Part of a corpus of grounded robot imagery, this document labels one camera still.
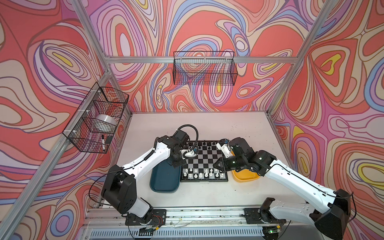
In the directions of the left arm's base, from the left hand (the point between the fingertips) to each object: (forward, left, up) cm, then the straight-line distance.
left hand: (182, 159), depth 84 cm
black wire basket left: (+7, +40, +24) cm, 48 cm away
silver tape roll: (+12, +37, +22) cm, 45 cm away
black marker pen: (+1, +38, +16) cm, 41 cm away
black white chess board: (-2, -11, -8) cm, 14 cm away
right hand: (-9, -18, +7) cm, 21 cm away
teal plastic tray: (-7, +11, -10) cm, 16 cm away
